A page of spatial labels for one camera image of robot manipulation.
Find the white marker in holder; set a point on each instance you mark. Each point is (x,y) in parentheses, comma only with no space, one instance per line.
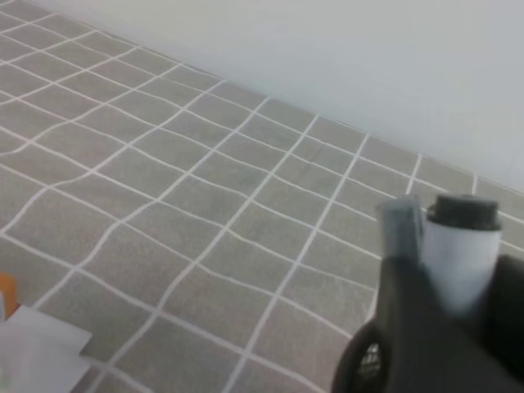
(460,246)

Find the grey checked tablecloth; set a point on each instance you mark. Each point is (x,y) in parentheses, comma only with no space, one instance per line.
(210,238)

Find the white ROS book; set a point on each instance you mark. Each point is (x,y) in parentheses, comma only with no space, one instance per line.
(8,296)

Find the book stack under ROS book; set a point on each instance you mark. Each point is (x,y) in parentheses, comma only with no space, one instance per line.
(40,353)

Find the black mesh pen holder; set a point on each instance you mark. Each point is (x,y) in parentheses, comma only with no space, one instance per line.
(411,345)

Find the grey pen in holder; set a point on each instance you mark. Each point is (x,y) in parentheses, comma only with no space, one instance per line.
(400,223)

